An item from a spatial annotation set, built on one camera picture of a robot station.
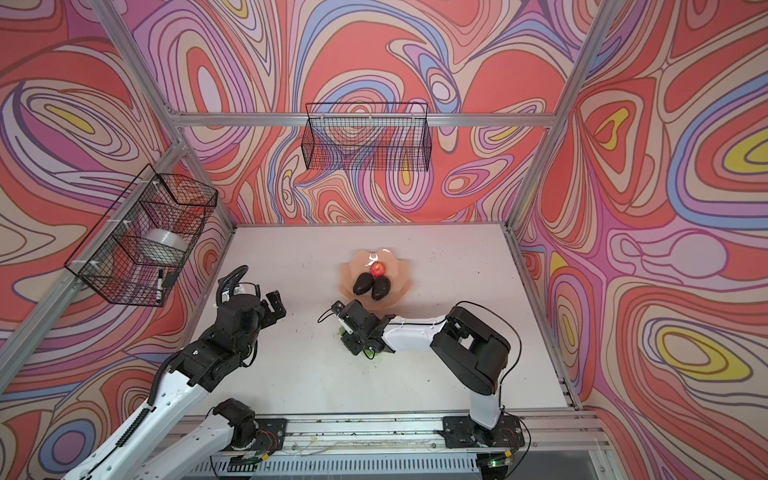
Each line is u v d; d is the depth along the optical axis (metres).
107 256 0.67
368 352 0.83
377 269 1.01
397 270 1.01
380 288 0.98
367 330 0.69
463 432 0.73
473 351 0.48
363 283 0.98
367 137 0.97
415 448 0.72
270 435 0.73
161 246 0.70
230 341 0.54
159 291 0.72
